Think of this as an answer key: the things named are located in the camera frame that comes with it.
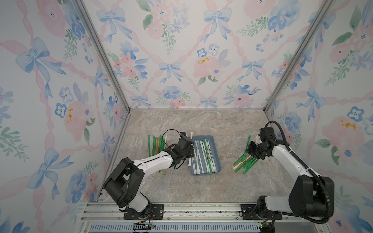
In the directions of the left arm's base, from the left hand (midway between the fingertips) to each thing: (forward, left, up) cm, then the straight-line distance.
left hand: (193, 148), depth 89 cm
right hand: (-2, -34, +1) cm, 34 cm away
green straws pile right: (-5, -35, -8) cm, 36 cm away
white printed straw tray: (-10, -13, -7) cm, 18 cm away
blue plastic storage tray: (-4, -8, -7) cm, 12 cm away
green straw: (+5, -9, -7) cm, 12 cm away
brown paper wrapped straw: (+6, +24, -6) cm, 25 cm away
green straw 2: (+8, +30, -8) cm, 32 cm away
